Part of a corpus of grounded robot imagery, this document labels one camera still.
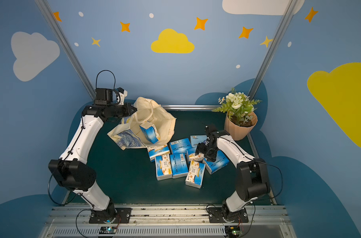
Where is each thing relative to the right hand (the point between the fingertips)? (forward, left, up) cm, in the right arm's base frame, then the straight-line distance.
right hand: (202, 154), depth 88 cm
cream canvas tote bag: (+4, +43, +10) cm, 44 cm away
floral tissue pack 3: (-9, +23, -1) cm, 24 cm away
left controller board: (-40, +46, -7) cm, 61 cm away
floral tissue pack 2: (-1, +1, -1) cm, 2 cm away
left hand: (+14, +37, +24) cm, 46 cm away
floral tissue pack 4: (-12, +4, -2) cm, 13 cm away
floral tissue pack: (+1, +28, -1) cm, 28 cm away
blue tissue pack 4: (-2, -12, -2) cm, 12 cm away
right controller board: (-36, -15, -9) cm, 40 cm away
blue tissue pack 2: (+6, +14, -1) cm, 16 cm away
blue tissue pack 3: (-7, +14, -2) cm, 16 cm away
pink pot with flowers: (+24, -24, +10) cm, 36 cm away
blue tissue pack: (+11, +34, +5) cm, 36 cm away
